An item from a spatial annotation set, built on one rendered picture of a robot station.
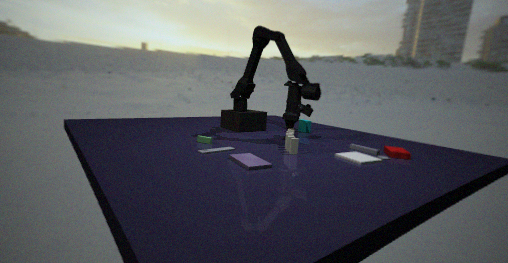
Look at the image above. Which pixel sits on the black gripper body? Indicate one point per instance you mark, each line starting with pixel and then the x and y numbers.
pixel 291 107

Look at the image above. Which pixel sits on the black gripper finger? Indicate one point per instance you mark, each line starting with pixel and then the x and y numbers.
pixel 290 123

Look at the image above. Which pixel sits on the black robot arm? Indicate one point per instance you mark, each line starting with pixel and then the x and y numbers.
pixel 295 72

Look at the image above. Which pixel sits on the teal block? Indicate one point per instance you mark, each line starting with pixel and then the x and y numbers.
pixel 304 126

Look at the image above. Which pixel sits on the small green block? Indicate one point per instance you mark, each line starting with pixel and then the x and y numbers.
pixel 204 139

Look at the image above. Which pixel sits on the white flat rectangular block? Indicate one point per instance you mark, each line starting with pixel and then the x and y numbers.
pixel 360 158

